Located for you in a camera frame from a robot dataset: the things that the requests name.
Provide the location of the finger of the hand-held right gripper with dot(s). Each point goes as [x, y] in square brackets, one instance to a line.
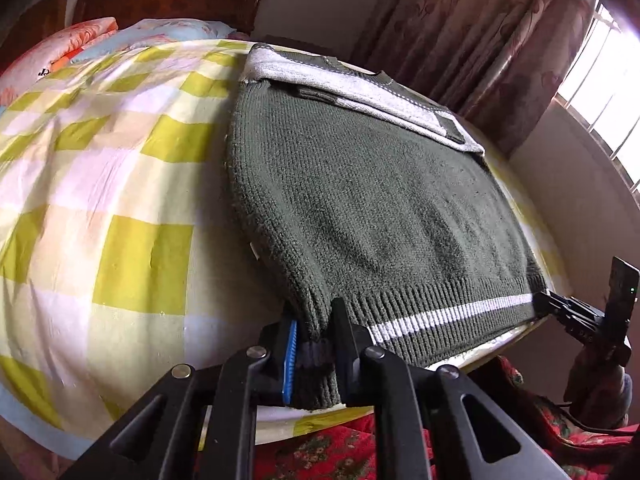
[570, 310]

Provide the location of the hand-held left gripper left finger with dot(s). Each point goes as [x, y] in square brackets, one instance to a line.
[290, 360]

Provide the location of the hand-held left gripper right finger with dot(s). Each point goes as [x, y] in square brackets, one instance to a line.
[345, 360]

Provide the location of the green knit sweater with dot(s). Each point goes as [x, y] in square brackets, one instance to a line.
[375, 200]

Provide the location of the person's right forearm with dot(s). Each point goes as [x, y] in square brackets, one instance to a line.
[595, 390]

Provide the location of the red floral cloth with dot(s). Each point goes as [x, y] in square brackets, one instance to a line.
[320, 455]

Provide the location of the window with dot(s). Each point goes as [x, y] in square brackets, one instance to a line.
[600, 85]

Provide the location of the yellow checkered bed sheet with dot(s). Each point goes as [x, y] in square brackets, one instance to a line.
[125, 210]

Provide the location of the maroon floral curtain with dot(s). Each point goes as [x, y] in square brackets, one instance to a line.
[475, 35]

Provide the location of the blue floral folded quilt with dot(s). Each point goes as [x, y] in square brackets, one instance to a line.
[150, 35]

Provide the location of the pink floral pillow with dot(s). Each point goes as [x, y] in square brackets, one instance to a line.
[50, 55]

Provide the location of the small wooden headboard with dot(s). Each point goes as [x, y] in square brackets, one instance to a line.
[35, 25]

